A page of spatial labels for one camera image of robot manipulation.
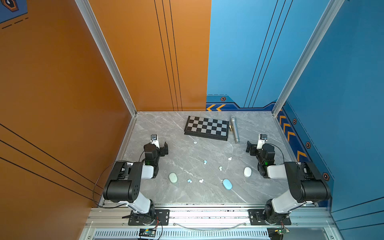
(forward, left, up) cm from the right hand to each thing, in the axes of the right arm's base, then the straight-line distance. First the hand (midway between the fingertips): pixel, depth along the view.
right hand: (254, 142), depth 94 cm
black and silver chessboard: (+14, +28, -2) cm, 31 cm away
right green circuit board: (-46, -3, -7) cm, 46 cm away
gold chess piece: (+17, +13, -4) cm, 22 cm away
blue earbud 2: (-22, +41, -6) cm, 47 cm away
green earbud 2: (-15, +23, -6) cm, 28 cm away
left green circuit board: (-46, +61, -9) cm, 77 cm away
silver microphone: (+15, +9, -5) cm, 18 cm away
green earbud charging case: (-21, +51, -5) cm, 55 cm away
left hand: (0, +62, +1) cm, 62 cm away
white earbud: (-8, +16, -6) cm, 19 cm away
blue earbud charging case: (-24, +20, -6) cm, 32 cm away
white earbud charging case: (-17, +7, -6) cm, 19 cm away
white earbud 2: (-22, +35, -6) cm, 42 cm away
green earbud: (+4, +38, -6) cm, 39 cm away
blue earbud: (-11, +32, -5) cm, 34 cm away
